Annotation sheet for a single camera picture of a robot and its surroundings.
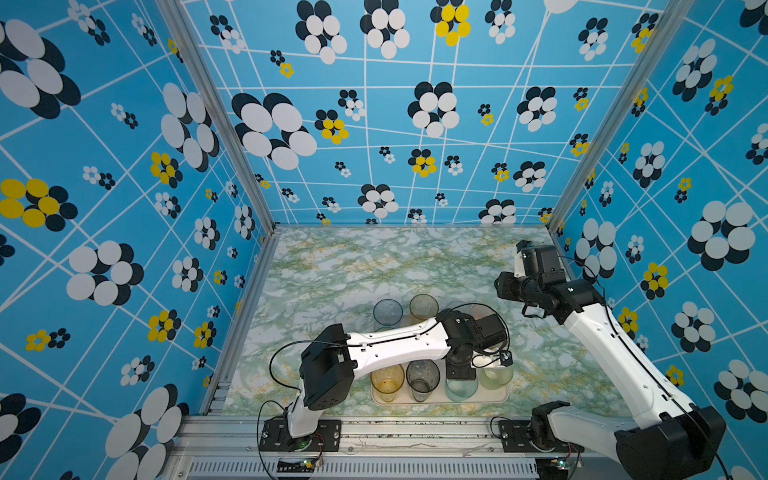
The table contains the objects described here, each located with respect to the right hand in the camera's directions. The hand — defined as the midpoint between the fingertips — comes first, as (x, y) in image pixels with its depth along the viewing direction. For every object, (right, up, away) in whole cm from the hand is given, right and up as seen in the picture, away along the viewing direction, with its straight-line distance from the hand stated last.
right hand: (503, 282), depth 79 cm
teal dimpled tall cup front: (-11, -29, 0) cm, 31 cm away
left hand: (-11, -21, -4) cm, 24 cm away
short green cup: (-1, -27, +3) cm, 27 cm away
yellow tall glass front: (-31, -28, +2) cm, 42 cm away
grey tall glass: (-22, -25, -1) cm, 33 cm away
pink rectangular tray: (-17, -30, 0) cm, 35 cm away
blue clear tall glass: (-31, -8, +1) cm, 32 cm away
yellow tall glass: (-21, -7, +5) cm, 23 cm away
